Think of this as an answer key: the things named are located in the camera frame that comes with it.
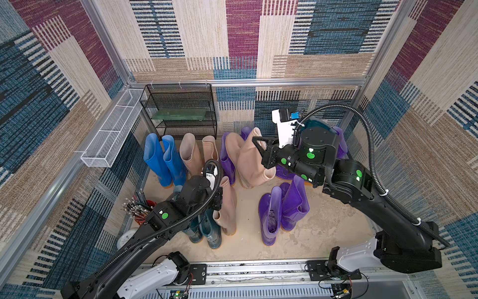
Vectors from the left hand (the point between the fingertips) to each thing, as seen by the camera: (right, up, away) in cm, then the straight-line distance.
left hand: (222, 188), depth 69 cm
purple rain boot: (+1, +7, +12) cm, 14 cm away
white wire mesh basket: (-60, +20, +27) cm, 69 cm away
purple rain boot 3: (+50, +15, +11) cm, 53 cm away
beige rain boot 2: (-7, +15, +14) cm, 22 cm away
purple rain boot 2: (+26, -5, 0) cm, 27 cm away
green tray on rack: (-23, +33, +25) cm, 47 cm away
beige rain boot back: (+1, -12, +5) cm, 13 cm away
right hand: (+11, +16, -15) cm, 25 cm away
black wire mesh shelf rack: (-25, +44, +33) cm, 61 cm away
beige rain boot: (-18, +14, +18) cm, 29 cm away
